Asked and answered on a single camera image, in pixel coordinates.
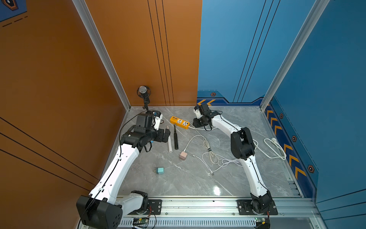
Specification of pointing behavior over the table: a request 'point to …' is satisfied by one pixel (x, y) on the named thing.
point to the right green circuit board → (260, 220)
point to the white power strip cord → (254, 142)
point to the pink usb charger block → (183, 155)
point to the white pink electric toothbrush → (169, 142)
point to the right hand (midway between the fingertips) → (195, 123)
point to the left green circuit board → (139, 221)
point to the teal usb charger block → (160, 171)
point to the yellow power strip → (179, 122)
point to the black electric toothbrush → (176, 145)
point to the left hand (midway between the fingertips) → (162, 129)
